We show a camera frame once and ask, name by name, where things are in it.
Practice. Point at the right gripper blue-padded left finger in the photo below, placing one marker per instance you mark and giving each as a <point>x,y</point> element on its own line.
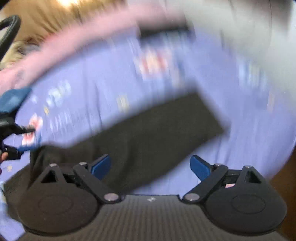
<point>90,175</point>

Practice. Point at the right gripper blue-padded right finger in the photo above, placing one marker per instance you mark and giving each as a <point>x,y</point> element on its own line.
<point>211,176</point>

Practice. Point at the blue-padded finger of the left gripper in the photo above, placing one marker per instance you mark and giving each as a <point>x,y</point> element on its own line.
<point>19,130</point>
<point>13,153</point>

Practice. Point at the black knit pants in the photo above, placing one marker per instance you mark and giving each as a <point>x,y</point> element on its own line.
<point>142,147</point>

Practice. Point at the person's hand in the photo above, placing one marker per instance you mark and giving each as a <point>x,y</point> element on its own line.
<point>3,157</point>

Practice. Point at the pink floral quilt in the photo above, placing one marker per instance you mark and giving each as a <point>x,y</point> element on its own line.
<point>99,27</point>

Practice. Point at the cream patterned pillow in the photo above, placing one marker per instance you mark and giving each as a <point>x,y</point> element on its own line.
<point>18,50</point>

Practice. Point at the purple floral bed sheet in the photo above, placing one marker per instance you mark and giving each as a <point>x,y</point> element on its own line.
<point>110,81</point>

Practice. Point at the golden patterned curtain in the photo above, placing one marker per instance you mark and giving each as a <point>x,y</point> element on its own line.
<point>40,19</point>

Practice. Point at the folded black garment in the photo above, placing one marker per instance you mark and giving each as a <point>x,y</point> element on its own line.
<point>146,32</point>

